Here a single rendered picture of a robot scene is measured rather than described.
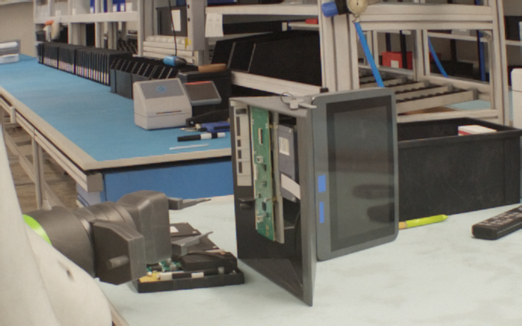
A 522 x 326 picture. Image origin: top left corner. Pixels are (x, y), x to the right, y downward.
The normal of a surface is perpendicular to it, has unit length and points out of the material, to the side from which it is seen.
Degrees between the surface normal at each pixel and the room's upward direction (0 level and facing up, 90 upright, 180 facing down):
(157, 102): 40
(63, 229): 49
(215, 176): 90
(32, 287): 87
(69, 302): 84
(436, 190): 90
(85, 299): 73
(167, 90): 29
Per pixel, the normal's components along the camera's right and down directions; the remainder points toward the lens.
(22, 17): 0.34, 0.13
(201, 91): 0.14, -0.77
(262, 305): -0.04, -0.99
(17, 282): 0.88, 0.03
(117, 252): -0.61, 0.15
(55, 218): 0.31, -0.86
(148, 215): 0.76, 0.07
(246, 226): -0.21, 0.16
